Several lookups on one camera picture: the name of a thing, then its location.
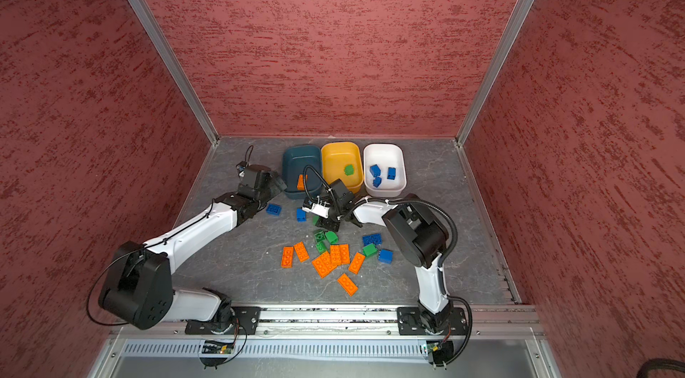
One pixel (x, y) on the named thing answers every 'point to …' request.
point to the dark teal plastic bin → (294, 160)
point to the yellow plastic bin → (334, 157)
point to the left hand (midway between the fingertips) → (274, 188)
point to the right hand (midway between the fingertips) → (319, 222)
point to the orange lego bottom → (348, 284)
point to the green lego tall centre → (320, 247)
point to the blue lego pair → (375, 172)
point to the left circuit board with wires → (216, 347)
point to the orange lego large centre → (324, 264)
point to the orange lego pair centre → (341, 253)
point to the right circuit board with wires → (440, 352)
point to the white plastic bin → (384, 169)
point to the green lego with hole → (319, 235)
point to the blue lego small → (391, 173)
